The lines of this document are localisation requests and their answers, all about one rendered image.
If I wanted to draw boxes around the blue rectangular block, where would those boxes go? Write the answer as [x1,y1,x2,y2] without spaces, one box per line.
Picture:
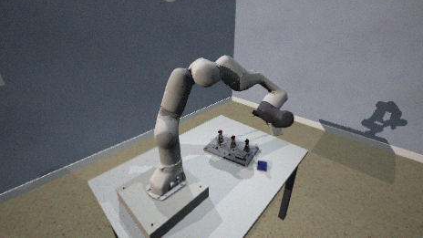
[257,160,267,171]

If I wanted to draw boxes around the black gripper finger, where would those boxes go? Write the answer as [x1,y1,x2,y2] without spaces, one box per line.
[252,110,260,118]

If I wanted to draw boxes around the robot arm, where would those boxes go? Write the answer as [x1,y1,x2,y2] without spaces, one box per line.
[146,56,294,202]

